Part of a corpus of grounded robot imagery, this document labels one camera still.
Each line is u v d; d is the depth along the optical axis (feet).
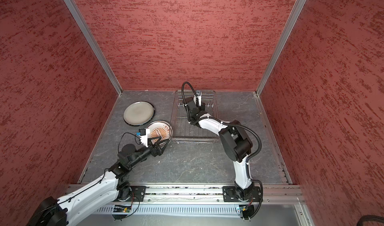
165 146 2.38
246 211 2.35
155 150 2.28
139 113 3.47
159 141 2.65
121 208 2.38
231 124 1.81
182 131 3.14
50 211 1.45
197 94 2.67
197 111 2.45
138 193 2.42
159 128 3.18
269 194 2.48
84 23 2.70
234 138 1.85
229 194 2.43
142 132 2.28
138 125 3.21
